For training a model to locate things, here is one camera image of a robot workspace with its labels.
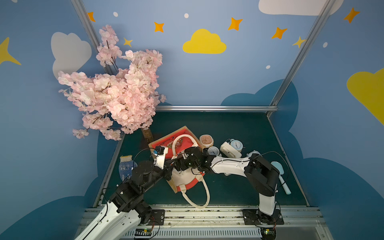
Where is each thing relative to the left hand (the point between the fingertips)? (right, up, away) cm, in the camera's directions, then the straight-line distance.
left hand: (176, 157), depth 69 cm
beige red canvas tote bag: (+1, -16, +17) cm, 23 cm away
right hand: (-1, -5, +17) cm, 18 cm away
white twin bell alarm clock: (+21, -1, +26) cm, 34 cm away
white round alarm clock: (+37, +3, +29) cm, 47 cm away
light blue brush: (+63, -13, +23) cm, 68 cm away
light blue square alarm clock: (+44, -3, +24) cm, 50 cm away
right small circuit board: (+46, -39, +4) cm, 60 cm away
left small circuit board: (-17, -38, +4) cm, 42 cm away
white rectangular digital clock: (+30, 0, +25) cm, 39 cm away
